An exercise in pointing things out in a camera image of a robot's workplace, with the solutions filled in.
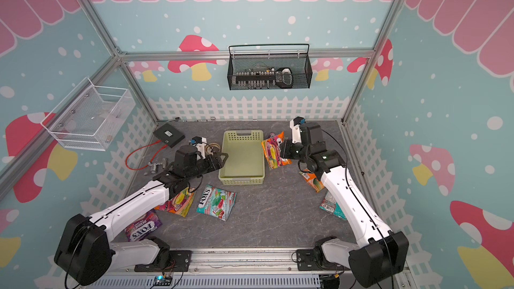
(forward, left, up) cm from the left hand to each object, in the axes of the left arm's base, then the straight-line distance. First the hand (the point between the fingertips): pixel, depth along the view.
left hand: (223, 160), depth 83 cm
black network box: (+26, +37, -15) cm, 48 cm away
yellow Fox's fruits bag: (-13, +20, -16) cm, 29 cm away
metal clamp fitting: (+6, +38, -15) cm, 41 cm away
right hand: (+1, -23, +10) cm, 25 cm away
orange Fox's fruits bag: (+4, -20, +3) cm, 21 cm away
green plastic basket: (+10, -7, -20) cm, 23 cm away
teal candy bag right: (-13, -46, -14) cm, 49 cm away
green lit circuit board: (-41, +19, -19) cm, 49 cm away
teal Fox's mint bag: (-13, +3, -15) cm, 20 cm away
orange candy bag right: (-1, -40, -15) cm, 43 cm away
